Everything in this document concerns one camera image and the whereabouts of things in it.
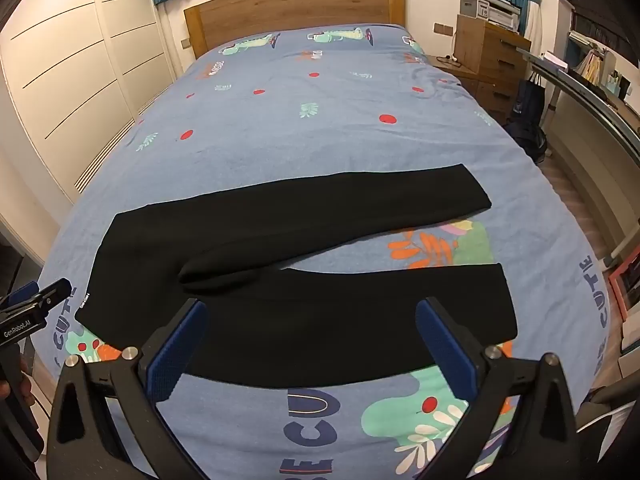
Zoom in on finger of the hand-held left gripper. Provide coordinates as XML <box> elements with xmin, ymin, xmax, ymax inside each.
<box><xmin>36</xmin><ymin>278</ymin><xmax>75</xmax><ymax>312</ymax></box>

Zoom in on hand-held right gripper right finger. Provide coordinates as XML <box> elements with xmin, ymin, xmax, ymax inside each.
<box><xmin>415</xmin><ymin>296</ymin><xmax>583</xmax><ymax>480</ymax></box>

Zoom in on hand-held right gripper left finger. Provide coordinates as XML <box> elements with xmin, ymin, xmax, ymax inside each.
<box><xmin>47</xmin><ymin>297</ymin><xmax>208</xmax><ymax>480</ymax></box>

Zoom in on black pants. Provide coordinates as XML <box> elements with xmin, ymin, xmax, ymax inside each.
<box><xmin>75</xmin><ymin>162</ymin><xmax>519</xmax><ymax>390</ymax></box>

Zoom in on red framed board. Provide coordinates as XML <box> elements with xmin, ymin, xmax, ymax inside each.
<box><xmin>606</xmin><ymin>254</ymin><xmax>640</xmax><ymax>322</ymax></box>

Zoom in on white wardrobe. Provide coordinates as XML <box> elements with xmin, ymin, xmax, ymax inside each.
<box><xmin>0</xmin><ymin>0</ymin><xmax>192</xmax><ymax>198</ymax></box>

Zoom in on dark bag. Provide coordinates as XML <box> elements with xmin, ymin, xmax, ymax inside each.
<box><xmin>504</xmin><ymin>72</ymin><xmax>549</xmax><ymax>165</ymax></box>

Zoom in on wooden nightstand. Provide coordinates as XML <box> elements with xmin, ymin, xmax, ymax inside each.
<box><xmin>430</xmin><ymin>55</ymin><xmax>477</xmax><ymax>93</ymax></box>

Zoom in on grey-edged desk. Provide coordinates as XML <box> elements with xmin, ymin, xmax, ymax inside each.
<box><xmin>517</xmin><ymin>46</ymin><xmax>640</xmax><ymax>263</ymax></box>

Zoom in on brown cardboard box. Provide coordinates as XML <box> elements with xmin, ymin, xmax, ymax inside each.
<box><xmin>453</xmin><ymin>14</ymin><xmax>532</xmax><ymax>126</ymax></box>

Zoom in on blue printed bedsheet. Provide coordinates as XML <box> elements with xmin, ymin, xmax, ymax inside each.
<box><xmin>30</xmin><ymin>22</ymin><xmax>612</xmax><ymax>480</ymax></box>

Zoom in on row of books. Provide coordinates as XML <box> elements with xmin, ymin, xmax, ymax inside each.
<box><xmin>569</xmin><ymin>30</ymin><xmax>632</xmax><ymax>98</ymax></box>

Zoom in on grey printer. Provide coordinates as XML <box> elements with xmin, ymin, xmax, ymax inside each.
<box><xmin>458</xmin><ymin>0</ymin><xmax>524</xmax><ymax>30</ymax></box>

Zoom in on white shelf unit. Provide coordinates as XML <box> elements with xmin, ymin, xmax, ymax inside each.
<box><xmin>541</xmin><ymin>0</ymin><xmax>577</xmax><ymax>63</ymax></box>

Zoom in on wooden headboard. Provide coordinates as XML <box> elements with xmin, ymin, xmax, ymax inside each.
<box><xmin>184</xmin><ymin>0</ymin><xmax>406</xmax><ymax>59</ymax></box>

